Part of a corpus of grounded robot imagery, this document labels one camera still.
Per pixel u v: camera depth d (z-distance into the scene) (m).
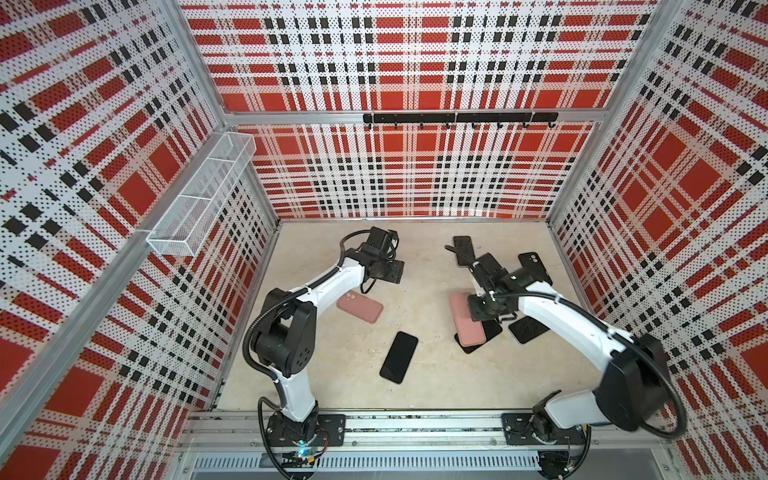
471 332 0.80
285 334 0.48
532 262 1.08
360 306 0.97
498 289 0.59
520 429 0.73
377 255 0.72
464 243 1.11
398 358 0.85
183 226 0.91
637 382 0.41
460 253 1.15
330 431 0.74
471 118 0.88
